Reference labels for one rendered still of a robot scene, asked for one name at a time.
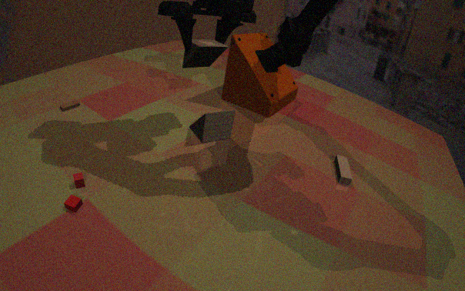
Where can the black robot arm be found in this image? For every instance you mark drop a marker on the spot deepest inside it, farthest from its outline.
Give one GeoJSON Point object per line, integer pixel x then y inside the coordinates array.
{"type": "Point", "coordinates": [295, 33]}

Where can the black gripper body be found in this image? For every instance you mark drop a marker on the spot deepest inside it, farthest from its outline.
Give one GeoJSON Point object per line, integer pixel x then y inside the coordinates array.
{"type": "Point", "coordinates": [184, 10]}

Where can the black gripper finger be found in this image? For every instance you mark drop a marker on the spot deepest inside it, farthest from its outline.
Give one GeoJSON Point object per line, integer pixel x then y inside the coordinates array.
{"type": "Point", "coordinates": [185, 26]}
{"type": "Point", "coordinates": [223, 30]}

